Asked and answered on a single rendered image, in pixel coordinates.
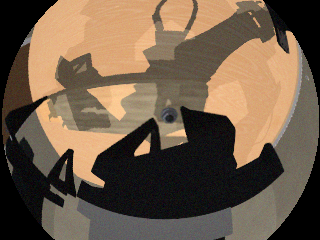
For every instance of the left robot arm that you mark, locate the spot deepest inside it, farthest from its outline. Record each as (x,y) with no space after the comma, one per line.
(26,148)

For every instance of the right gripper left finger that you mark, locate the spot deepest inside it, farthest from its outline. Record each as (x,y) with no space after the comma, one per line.
(127,146)

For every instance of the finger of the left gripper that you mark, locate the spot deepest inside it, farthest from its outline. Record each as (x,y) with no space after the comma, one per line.
(67,185)
(18,116)

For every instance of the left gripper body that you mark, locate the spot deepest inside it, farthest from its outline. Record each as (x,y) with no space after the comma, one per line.
(28,181)

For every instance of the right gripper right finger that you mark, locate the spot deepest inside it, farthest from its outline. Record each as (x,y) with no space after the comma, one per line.
(198,124)

